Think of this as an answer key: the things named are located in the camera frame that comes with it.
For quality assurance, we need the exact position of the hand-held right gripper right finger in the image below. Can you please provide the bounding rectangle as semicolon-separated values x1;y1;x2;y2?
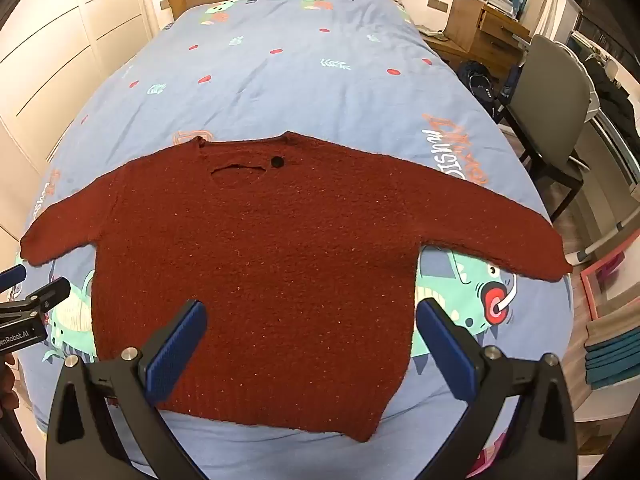
414;297;578;480

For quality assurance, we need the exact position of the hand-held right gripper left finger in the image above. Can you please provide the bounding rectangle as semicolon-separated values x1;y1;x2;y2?
45;299;208;480

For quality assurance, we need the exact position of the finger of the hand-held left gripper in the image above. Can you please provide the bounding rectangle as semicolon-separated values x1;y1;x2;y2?
0;276;72;318
0;264;28;293

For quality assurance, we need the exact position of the dark red knitted sweater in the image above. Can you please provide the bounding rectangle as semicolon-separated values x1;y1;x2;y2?
20;131;573;443

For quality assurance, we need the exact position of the person's left hand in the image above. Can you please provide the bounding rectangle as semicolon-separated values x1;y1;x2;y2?
0;355;21;413

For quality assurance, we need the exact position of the stack of folded teal cloths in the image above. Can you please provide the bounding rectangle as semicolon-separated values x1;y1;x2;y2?
584;310;640;392

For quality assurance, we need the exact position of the white wardrobe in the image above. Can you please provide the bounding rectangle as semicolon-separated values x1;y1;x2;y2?
0;0;173;261

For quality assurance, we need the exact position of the dark blue backpack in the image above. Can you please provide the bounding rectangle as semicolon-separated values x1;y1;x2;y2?
457;60;523;122

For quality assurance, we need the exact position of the grey chair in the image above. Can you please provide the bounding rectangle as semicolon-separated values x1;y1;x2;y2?
500;34;598;221

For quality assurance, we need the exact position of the blue printed bed blanket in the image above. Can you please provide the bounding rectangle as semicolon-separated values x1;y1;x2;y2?
15;0;576;480

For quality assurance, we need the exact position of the dark jacket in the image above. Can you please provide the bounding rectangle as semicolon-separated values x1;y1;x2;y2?
585;57;640;142

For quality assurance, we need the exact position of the wooden drawer cabinet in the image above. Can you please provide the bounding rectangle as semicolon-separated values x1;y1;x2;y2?
430;0;533;68

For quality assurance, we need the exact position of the pink frame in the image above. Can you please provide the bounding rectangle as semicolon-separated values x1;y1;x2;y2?
579;252;640;322

